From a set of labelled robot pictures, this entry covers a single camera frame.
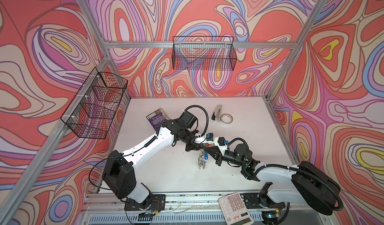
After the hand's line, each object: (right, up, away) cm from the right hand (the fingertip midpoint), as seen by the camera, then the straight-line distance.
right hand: (207, 151), depth 78 cm
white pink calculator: (+13, -26, -7) cm, 30 cm away
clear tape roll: (+17, +16, +29) cm, 37 cm away
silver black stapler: (+10, +19, +28) cm, 35 cm away
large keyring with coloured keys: (-2, -3, -2) cm, 4 cm away
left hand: (-1, +4, -1) cm, 5 cm away
